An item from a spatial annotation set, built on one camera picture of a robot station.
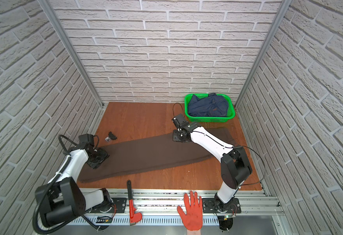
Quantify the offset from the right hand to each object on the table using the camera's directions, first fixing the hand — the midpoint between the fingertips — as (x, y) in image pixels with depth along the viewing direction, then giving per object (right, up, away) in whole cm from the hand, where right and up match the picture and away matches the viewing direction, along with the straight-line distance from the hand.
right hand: (180, 136), depth 88 cm
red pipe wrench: (-23, -37, -18) cm, 47 cm away
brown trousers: (-28, -12, +3) cm, 31 cm away
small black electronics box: (-40, -40, -15) cm, 59 cm away
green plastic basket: (+38, +16, +18) cm, 45 cm away
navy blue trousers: (+25, +21, +22) cm, 40 cm away
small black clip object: (-48, -1, +10) cm, 49 cm away
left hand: (-44, -11, -3) cm, 46 cm away
